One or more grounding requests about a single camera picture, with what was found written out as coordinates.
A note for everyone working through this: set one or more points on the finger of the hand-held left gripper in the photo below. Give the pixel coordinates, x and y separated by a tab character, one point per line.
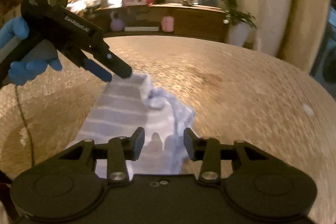
95	67
118	64

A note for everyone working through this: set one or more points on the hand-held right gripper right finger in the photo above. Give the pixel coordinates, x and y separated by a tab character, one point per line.
190	144

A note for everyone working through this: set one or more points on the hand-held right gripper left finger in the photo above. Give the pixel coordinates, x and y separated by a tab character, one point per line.
137	142

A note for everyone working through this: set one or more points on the purple white striped shirt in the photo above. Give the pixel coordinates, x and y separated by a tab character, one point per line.
126	113

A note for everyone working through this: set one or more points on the person's left hand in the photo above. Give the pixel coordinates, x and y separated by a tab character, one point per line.
14	29

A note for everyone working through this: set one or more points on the white toy figure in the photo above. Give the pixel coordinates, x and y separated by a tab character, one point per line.
80	2

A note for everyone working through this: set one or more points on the purple kettlebell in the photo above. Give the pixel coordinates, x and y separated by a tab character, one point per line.
116	24

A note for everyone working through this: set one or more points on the white flat box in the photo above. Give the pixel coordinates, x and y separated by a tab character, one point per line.
141	27

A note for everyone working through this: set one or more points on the pink container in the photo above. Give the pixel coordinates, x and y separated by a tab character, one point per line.
167	24

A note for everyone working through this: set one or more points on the wooden television cabinet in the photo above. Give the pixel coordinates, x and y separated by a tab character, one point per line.
194	19

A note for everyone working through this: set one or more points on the white plant pot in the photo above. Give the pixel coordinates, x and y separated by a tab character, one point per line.
239	33

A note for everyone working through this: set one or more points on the small white paper piece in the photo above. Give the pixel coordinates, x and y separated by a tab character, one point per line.
307	109

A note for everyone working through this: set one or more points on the cream curtain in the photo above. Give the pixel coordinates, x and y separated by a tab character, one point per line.
288	3

